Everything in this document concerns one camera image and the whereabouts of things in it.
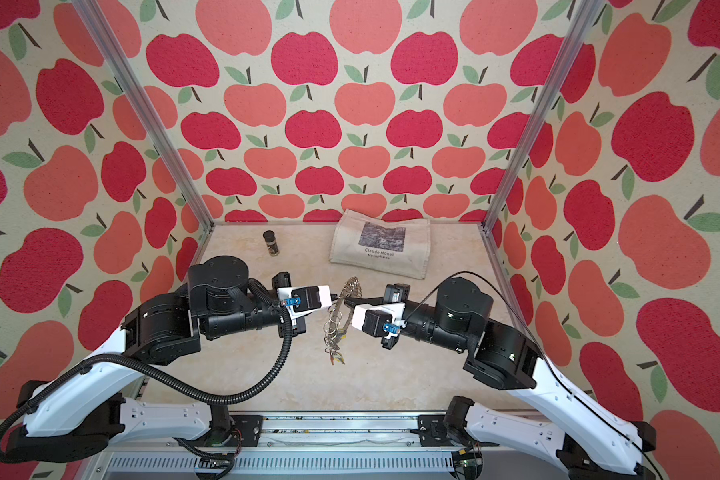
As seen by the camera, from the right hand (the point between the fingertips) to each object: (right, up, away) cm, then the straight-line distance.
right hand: (362, 287), depth 52 cm
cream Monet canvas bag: (+12, +8, +53) cm, 55 cm away
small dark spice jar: (-33, +10, +55) cm, 65 cm away
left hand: (-5, -1, -1) cm, 5 cm away
